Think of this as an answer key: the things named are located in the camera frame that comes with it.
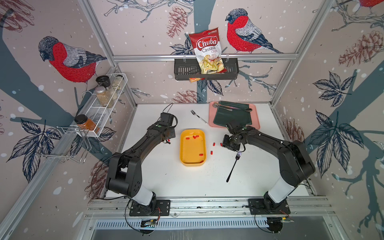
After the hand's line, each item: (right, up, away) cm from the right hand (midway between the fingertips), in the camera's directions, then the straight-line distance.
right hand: (223, 145), depth 92 cm
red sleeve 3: (-5, -1, +6) cm, 8 cm away
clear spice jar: (-62, +37, -8) cm, 73 cm away
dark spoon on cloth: (+24, +23, +24) cm, 41 cm away
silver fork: (-19, +21, +24) cm, 38 cm away
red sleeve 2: (-7, -5, +2) cm, 9 cm away
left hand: (-32, +9, -1) cm, 34 cm away
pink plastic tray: (-3, +22, +27) cm, 35 cm away
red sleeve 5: (-18, +4, +9) cm, 20 cm away
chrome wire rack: (-69, +8, -33) cm, 77 cm away
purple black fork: (+9, -8, +1) cm, 12 cm away
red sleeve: (-36, +2, +7) cm, 36 cm away
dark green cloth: (+5, +18, +20) cm, 27 cm away
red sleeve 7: (-1, 0, -1) cm, 2 cm away
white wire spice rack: (-68, +21, -16) cm, 73 cm away
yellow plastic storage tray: (-19, -3, +4) cm, 19 cm away
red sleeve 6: (-14, -6, +1) cm, 15 cm away
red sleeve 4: (-23, +3, +9) cm, 25 cm away
